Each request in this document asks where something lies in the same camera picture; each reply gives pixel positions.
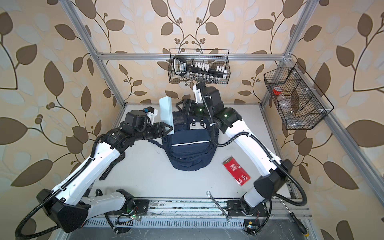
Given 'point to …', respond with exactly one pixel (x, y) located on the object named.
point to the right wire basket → (300, 104)
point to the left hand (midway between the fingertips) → (169, 127)
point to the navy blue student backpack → (189, 149)
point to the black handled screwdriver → (297, 221)
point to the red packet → (236, 170)
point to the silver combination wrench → (229, 219)
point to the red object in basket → (277, 90)
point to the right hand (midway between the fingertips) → (182, 107)
